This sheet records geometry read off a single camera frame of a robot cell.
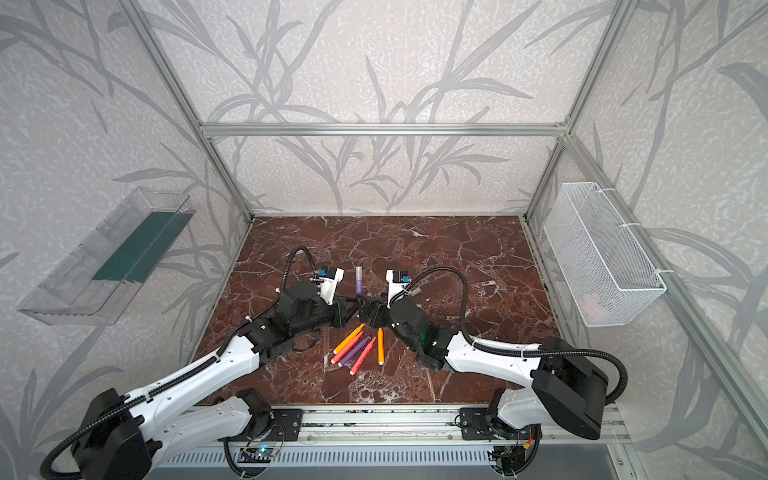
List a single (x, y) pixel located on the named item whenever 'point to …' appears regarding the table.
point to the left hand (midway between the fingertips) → (362, 305)
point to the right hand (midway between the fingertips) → (366, 293)
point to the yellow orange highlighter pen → (381, 346)
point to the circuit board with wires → (255, 455)
